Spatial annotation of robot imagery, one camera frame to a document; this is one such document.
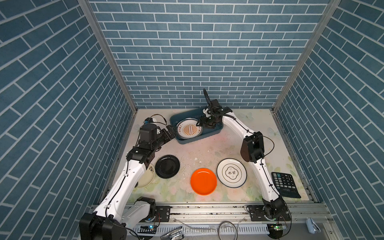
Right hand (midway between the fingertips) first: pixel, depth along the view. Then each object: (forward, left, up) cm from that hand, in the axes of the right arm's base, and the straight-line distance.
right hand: (198, 124), depth 100 cm
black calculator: (-33, -52, -10) cm, 62 cm away
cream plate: (-35, +27, -9) cm, 45 cm away
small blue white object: (-51, -58, -9) cm, 78 cm away
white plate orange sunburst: (0, +8, -6) cm, 10 cm away
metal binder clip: (-60, +6, -8) cm, 60 cm away
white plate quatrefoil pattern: (-28, -22, -10) cm, 37 cm away
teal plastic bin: (+14, +4, -4) cm, 15 cm away
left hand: (-18, +12, +15) cm, 26 cm away
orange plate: (-34, -6, -10) cm, 36 cm away
